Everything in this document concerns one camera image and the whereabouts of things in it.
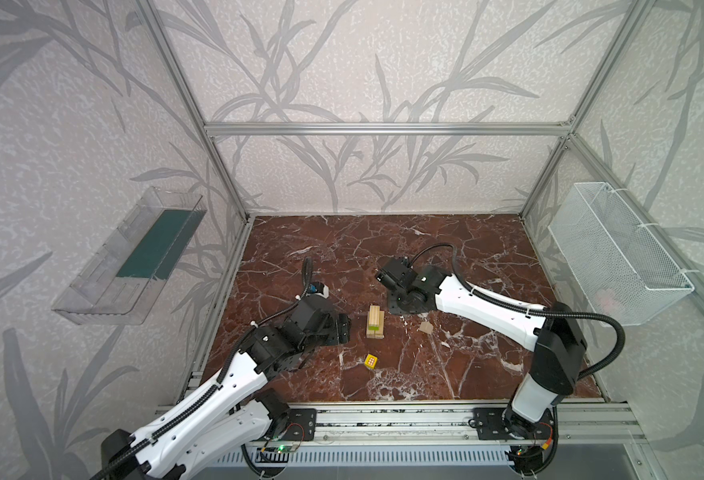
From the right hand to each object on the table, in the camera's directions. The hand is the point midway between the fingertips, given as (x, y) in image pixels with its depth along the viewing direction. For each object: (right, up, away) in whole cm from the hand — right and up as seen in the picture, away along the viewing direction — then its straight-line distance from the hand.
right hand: (395, 296), depth 83 cm
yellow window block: (-7, -18, -1) cm, 19 cm away
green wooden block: (-6, -10, +3) cm, 12 cm away
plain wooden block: (-6, -12, +3) cm, 13 cm away
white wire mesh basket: (+47, +10, -21) cm, 52 cm away
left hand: (-13, -4, -8) cm, 16 cm away
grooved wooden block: (-5, -6, +3) cm, 9 cm away
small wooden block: (+10, -11, +6) cm, 16 cm away
